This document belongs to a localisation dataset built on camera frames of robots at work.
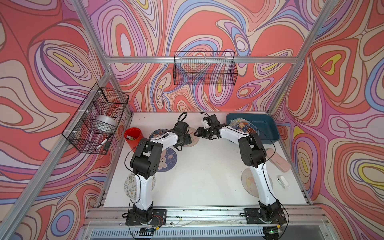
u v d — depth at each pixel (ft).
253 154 2.02
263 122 3.65
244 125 3.54
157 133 3.52
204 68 3.15
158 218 2.36
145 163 1.75
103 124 2.28
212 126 2.83
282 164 3.02
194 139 3.42
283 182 2.70
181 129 2.69
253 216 2.38
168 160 3.08
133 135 3.15
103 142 2.36
